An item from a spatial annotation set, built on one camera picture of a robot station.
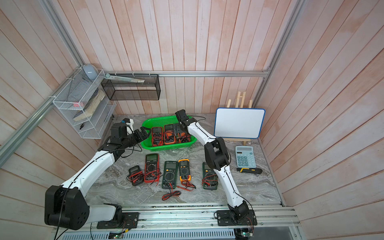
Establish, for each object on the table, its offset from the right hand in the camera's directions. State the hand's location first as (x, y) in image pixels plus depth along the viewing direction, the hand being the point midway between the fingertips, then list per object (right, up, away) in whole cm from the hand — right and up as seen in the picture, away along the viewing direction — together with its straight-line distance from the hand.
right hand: (181, 127), depth 105 cm
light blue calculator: (+42, -19, -11) cm, 47 cm away
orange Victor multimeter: (+1, -7, -5) cm, 9 cm away
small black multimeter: (-25, -29, -21) cm, 44 cm away
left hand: (-18, -5, -21) cm, 28 cm away
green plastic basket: (-23, -12, -5) cm, 27 cm away
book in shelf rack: (-48, +10, -26) cm, 55 cm away
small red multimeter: (-16, -7, -5) cm, 18 cm away
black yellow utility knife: (+43, -27, -16) cm, 53 cm away
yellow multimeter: (+4, -32, -22) cm, 39 cm away
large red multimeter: (-17, -25, -17) cm, 35 cm away
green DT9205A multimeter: (-6, -29, -19) cm, 35 cm away
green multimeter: (+18, -29, -22) cm, 41 cm away
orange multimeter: (-8, -5, -4) cm, 11 cm away
